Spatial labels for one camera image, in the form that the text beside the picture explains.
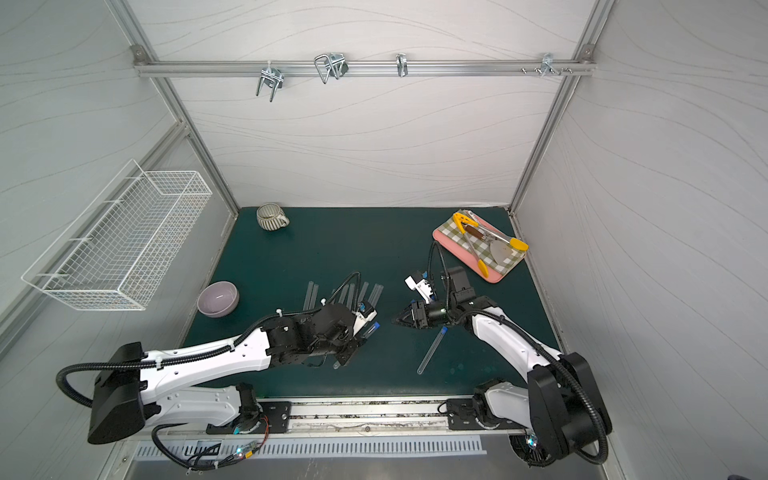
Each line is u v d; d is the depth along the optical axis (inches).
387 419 29.4
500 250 42.0
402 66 30.8
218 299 36.4
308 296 37.6
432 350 33.1
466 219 45.0
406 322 27.9
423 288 29.6
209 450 28.2
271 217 43.5
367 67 30.8
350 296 37.7
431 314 27.8
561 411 16.1
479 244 42.4
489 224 45.2
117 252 26.7
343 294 37.6
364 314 26.1
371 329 29.9
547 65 30.1
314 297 37.5
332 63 30.2
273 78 31.4
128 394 15.5
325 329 22.5
